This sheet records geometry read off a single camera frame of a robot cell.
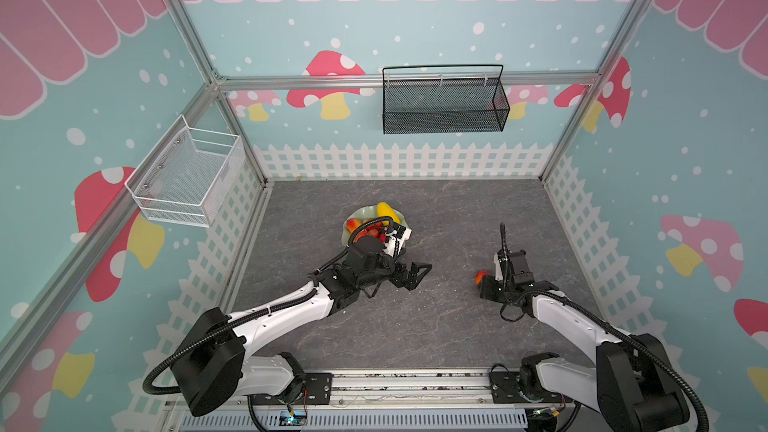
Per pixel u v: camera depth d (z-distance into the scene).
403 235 0.69
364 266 0.60
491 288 0.81
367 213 1.05
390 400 0.74
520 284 0.68
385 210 1.00
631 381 0.41
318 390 0.75
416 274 0.69
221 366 0.40
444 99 0.94
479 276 0.94
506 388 0.74
